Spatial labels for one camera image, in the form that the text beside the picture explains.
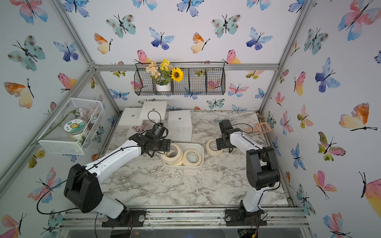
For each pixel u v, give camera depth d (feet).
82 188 1.38
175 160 2.76
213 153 3.15
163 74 2.87
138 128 3.20
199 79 3.23
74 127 2.13
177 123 3.10
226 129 2.48
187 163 2.84
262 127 3.65
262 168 1.58
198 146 3.13
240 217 2.20
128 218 2.36
